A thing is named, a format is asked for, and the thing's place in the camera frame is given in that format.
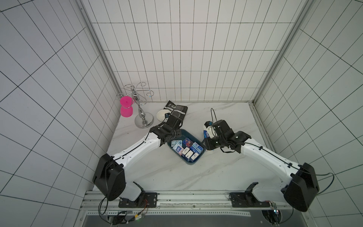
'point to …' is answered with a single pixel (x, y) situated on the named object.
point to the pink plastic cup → (126, 109)
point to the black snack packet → (177, 110)
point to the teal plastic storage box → (185, 135)
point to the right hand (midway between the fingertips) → (199, 143)
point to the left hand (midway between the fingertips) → (174, 134)
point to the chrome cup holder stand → (143, 119)
